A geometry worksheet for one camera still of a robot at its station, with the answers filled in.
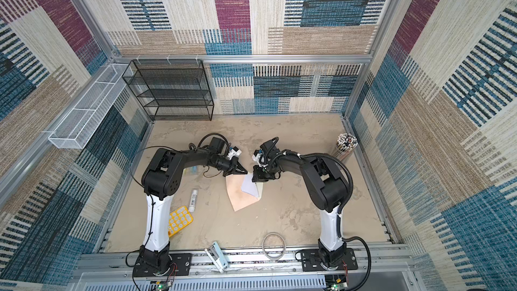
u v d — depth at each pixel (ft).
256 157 3.00
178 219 2.72
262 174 2.80
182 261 2.45
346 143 2.79
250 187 3.03
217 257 2.39
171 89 3.56
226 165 3.00
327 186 1.73
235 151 3.24
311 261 2.39
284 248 2.50
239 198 2.91
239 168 3.16
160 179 1.93
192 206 2.82
